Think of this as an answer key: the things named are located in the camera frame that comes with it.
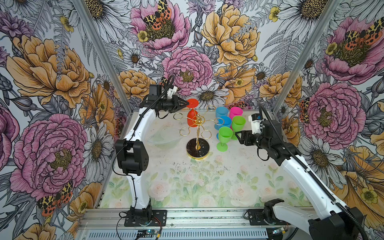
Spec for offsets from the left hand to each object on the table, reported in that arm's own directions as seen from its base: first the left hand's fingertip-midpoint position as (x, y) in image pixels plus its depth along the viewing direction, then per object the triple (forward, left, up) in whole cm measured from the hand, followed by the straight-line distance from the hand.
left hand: (188, 107), depth 83 cm
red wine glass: (+1, -2, -6) cm, 7 cm away
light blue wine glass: (+11, -22, -15) cm, 29 cm away
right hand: (-17, -27, -6) cm, 32 cm away
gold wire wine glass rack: (-9, -6, -28) cm, 30 cm away
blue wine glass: (+3, -22, -15) cm, 27 cm away
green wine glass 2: (+1, -31, -15) cm, 34 cm away
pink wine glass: (+10, -31, -14) cm, 35 cm away
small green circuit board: (-53, +19, -29) cm, 64 cm away
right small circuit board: (-54, -43, -28) cm, 75 cm away
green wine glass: (-6, -22, -18) cm, 29 cm away
